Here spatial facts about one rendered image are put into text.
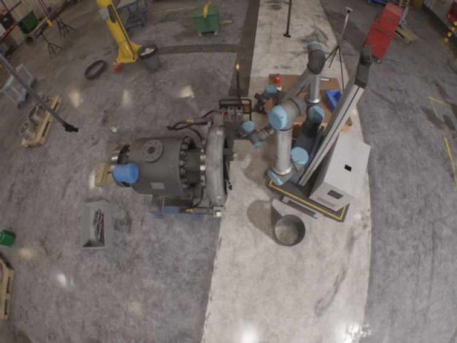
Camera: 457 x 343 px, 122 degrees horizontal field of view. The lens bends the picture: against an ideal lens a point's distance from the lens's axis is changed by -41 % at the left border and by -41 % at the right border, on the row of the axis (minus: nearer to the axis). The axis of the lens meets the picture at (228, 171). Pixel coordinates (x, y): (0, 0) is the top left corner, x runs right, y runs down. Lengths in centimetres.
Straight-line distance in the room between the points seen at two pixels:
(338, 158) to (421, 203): 199
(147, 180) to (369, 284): 271
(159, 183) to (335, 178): 151
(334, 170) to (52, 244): 387
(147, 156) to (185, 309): 171
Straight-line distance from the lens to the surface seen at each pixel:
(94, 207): 325
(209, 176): 165
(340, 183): 184
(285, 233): 233
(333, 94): 289
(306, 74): 162
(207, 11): 473
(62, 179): 397
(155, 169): 188
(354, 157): 201
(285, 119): 112
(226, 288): 245
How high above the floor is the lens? 242
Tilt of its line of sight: 66 degrees down
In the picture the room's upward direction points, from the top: 12 degrees counter-clockwise
